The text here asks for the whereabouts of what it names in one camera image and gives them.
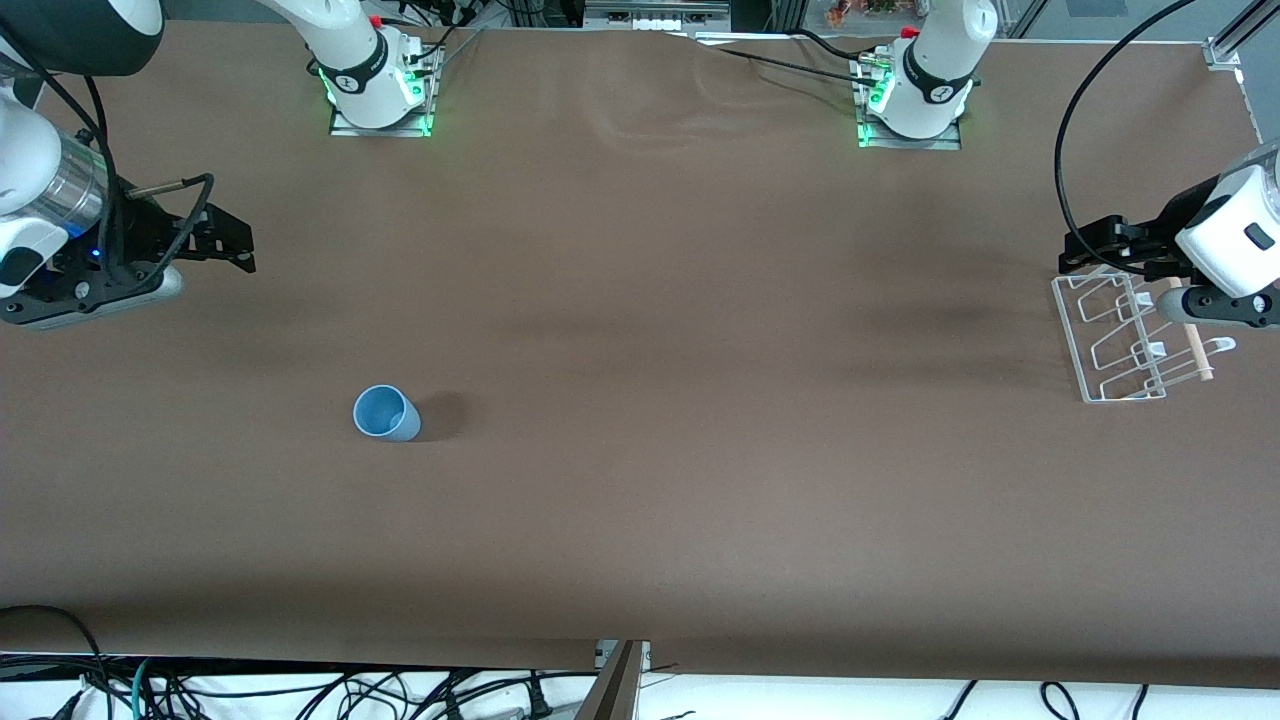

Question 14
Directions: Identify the aluminium profile with bracket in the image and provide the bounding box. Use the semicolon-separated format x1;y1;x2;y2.
574;640;652;720

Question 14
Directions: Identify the light blue cup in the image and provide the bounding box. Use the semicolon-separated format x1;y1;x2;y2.
353;385;422;443

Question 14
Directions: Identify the silver aluminium corner profile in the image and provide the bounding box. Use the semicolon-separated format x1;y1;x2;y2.
1204;0;1280;71

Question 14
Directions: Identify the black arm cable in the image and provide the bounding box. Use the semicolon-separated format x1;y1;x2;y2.
1054;0;1201;249
0;30;216;296

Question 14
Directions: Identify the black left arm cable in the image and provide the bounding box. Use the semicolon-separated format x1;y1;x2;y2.
1054;0;1201;249

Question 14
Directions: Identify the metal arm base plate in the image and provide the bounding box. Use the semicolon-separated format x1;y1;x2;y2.
856;55;963;151
329;45;434;138

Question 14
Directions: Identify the white wire cup rack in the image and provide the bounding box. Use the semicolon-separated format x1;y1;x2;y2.
1052;265;1238;404

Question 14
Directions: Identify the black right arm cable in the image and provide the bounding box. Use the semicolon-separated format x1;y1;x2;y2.
0;30;216;296

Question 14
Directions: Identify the black cable across table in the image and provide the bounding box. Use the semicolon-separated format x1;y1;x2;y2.
700;28;886;89

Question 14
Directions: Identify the thick black looping cable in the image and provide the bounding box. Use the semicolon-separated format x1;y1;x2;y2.
0;604;113;720

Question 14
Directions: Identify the grey device with ports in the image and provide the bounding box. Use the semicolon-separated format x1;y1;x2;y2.
584;0;732;33

